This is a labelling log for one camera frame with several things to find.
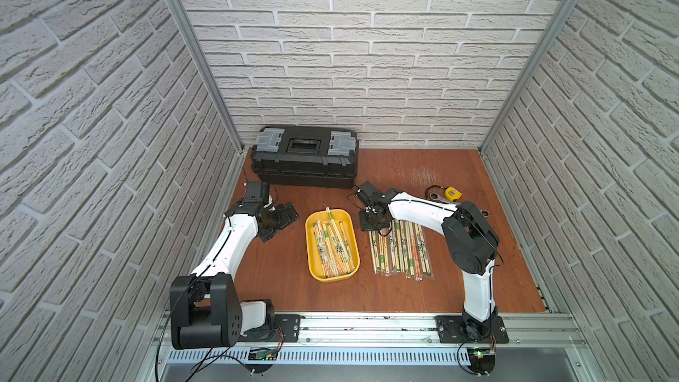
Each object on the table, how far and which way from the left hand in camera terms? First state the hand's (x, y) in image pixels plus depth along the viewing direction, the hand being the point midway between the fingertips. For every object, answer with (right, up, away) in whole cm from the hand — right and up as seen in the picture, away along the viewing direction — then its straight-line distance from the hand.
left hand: (291, 216), depth 86 cm
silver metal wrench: (+55, +5, +17) cm, 57 cm away
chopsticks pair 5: (+35, -12, +4) cm, 37 cm away
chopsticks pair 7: (+28, -12, +3) cm, 31 cm away
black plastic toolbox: (+5, +20, +7) cm, 22 cm away
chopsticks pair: (+45, -13, +4) cm, 47 cm away
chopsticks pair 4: (+37, -12, +4) cm, 39 cm away
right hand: (+27, -5, +8) cm, 28 cm away
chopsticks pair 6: (+32, -13, +2) cm, 35 cm away
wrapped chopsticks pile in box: (+14, -11, +4) cm, 18 cm away
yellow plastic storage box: (+19, -2, +4) cm, 20 cm away
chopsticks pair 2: (+43, -19, -1) cm, 47 cm away
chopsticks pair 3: (+41, -12, +4) cm, 43 cm away
